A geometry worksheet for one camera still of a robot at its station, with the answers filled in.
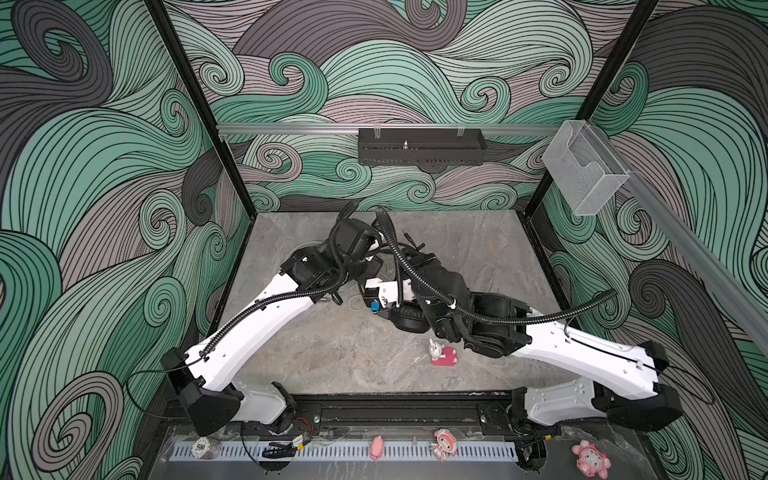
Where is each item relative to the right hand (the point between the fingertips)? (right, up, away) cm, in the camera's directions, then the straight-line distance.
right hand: (415, 242), depth 59 cm
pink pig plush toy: (+40, -49, +7) cm, 64 cm away
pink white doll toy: (+8, -47, +8) cm, 48 cm away
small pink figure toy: (-8, -48, +10) cm, 50 cm away
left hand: (-9, -3, +12) cm, 16 cm away
